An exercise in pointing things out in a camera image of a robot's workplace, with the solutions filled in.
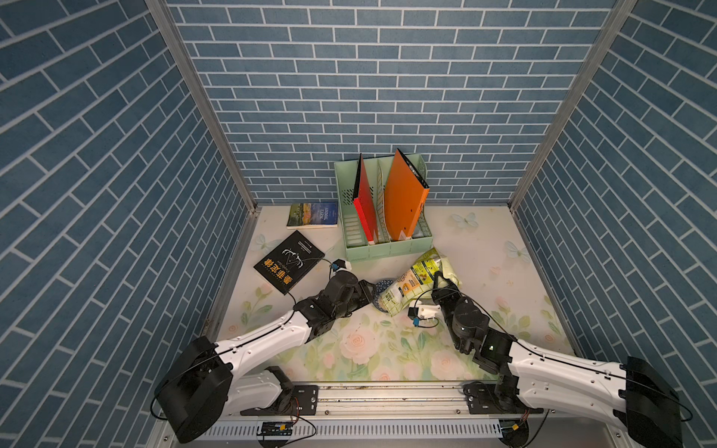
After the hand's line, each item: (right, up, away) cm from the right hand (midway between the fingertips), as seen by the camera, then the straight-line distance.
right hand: (449, 270), depth 75 cm
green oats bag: (-9, -4, -1) cm, 9 cm away
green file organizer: (-26, +5, +24) cm, 35 cm away
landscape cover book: (-50, +17, +41) cm, 67 cm away
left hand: (-18, -7, +6) cm, 21 cm away
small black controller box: (-46, -41, -3) cm, 62 cm away
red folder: (-24, +22, +39) cm, 51 cm away
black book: (-51, -1, +24) cm, 56 cm away
